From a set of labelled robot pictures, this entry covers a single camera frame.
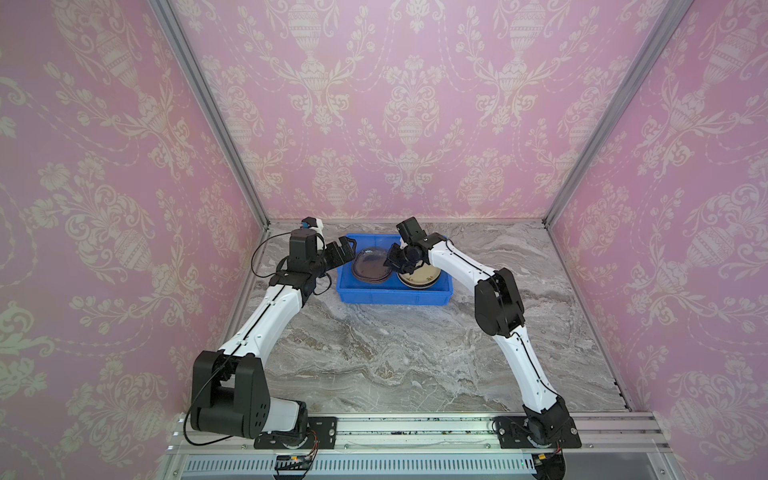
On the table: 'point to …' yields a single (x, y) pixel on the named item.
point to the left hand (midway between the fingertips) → (346, 247)
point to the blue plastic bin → (350, 290)
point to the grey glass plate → (368, 265)
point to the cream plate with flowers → (422, 277)
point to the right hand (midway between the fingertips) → (385, 263)
